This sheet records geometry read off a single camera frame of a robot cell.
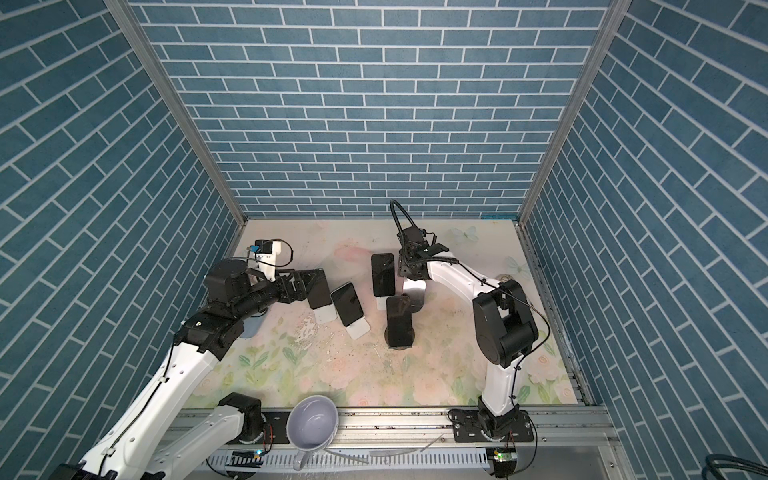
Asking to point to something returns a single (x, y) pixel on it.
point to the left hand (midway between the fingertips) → (308, 272)
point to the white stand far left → (325, 314)
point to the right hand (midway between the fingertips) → (409, 264)
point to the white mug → (311, 424)
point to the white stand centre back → (381, 303)
